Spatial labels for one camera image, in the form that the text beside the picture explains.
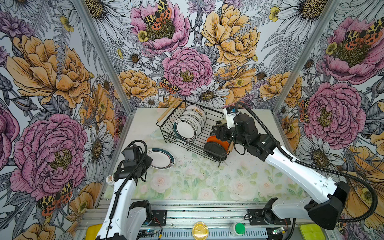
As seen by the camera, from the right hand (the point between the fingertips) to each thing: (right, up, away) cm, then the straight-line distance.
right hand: (219, 130), depth 73 cm
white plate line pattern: (-12, +5, +25) cm, 29 cm away
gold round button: (-9, -46, -4) cm, 47 cm away
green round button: (+7, -41, -10) cm, 42 cm away
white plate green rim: (-18, -1, +24) cm, 30 cm away
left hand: (-36, -18, +9) cm, 41 cm away
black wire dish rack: (-30, +3, +23) cm, 38 cm away
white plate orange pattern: (-9, +14, +31) cm, 35 cm away
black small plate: (+1, -14, +25) cm, 28 cm away
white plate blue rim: (-31, -17, +16) cm, 39 cm away
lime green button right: (+41, -45, -4) cm, 62 cm away
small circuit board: (-34, -48, -3) cm, 58 cm away
